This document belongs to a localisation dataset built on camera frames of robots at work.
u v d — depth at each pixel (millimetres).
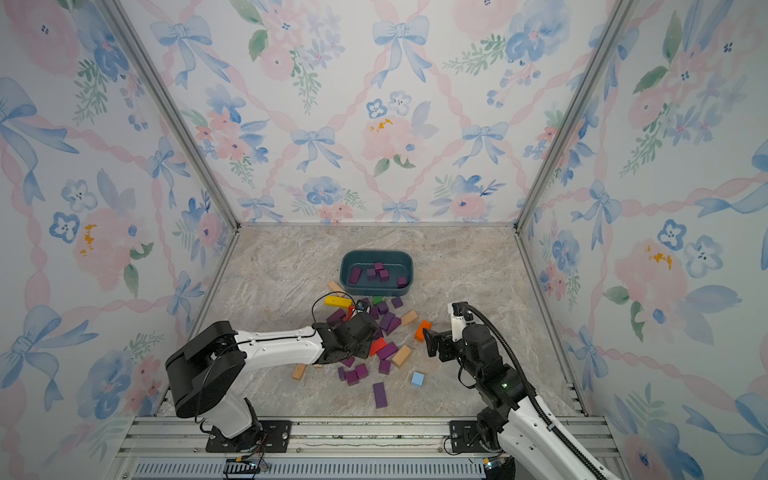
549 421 501
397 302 980
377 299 980
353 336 673
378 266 1057
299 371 837
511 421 534
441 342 701
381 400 800
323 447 733
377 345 878
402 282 1025
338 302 972
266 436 731
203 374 444
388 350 878
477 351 586
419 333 897
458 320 689
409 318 936
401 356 863
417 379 818
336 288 1015
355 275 1040
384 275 1030
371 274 1034
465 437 732
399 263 1061
